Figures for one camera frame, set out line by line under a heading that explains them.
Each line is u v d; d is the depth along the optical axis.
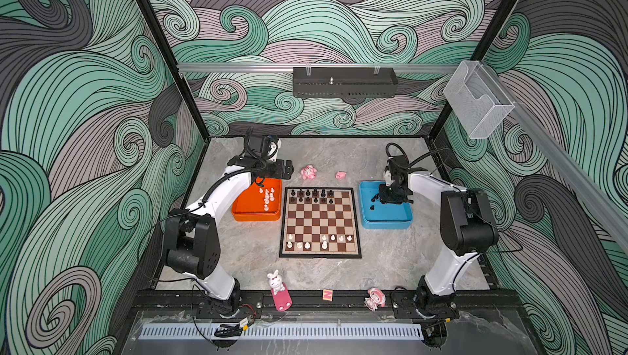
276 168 0.78
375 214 0.93
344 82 0.98
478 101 0.79
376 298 0.72
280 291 0.74
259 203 0.96
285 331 0.70
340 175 1.04
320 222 0.90
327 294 0.74
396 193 0.85
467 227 0.49
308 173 1.03
